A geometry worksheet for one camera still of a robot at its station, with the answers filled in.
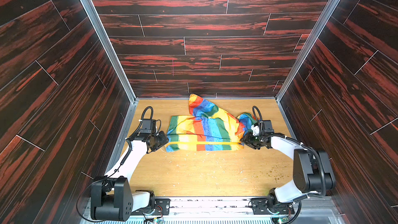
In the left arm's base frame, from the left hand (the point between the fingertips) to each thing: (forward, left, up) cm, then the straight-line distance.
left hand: (167, 139), depth 87 cm
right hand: (+4, -47, -7) cm, 47 cm away
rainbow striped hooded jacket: (+12, -24, -6) cm, 27 cm away
